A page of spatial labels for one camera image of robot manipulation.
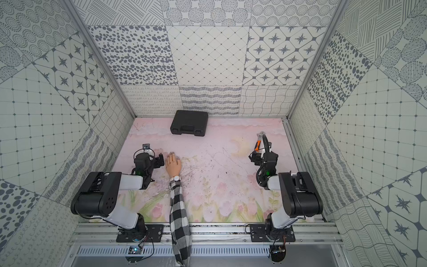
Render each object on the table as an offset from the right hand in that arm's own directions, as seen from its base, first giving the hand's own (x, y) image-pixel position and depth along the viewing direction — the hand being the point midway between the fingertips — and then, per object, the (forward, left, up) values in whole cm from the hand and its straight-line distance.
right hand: (264, 152), depth 95 cm
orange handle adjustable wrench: (+7, +2, -6) cm, 9 cm away
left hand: (-2, +62, +1) cm, 62 cm away
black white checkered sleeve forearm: (-38, +43, 0) cm, 57 cm away
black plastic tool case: (+28, +46, -3) cm, 54 cm away
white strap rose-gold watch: (-17, +48, 0) cm, 51 cm away
